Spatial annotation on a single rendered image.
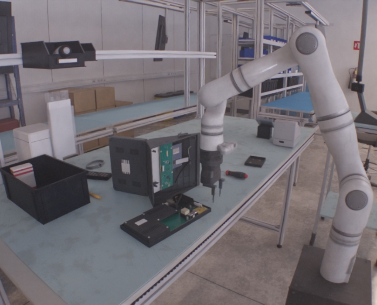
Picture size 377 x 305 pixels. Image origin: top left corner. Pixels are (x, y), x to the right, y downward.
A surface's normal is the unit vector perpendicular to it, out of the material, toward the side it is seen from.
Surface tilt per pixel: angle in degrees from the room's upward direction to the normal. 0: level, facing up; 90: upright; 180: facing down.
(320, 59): 89
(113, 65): 90
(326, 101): 90
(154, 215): 0
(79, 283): 0
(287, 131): 90
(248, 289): 0
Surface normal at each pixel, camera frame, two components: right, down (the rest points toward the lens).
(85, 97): 0.82, 0.18
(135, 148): -0.35, 0.30
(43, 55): -0.58, 0.26
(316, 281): 0.00, -0.95
